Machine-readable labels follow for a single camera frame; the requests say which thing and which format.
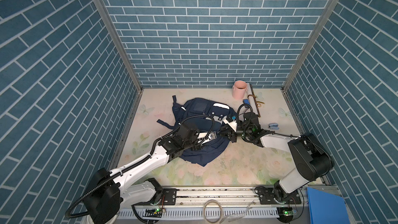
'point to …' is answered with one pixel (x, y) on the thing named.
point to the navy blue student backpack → (186, 109)
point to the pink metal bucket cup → (239, 89)
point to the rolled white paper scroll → (252, 99)
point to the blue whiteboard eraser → (246, 101)
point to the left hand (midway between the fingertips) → (204, 134)
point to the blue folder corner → (326, 208)
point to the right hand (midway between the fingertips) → (218, 129)
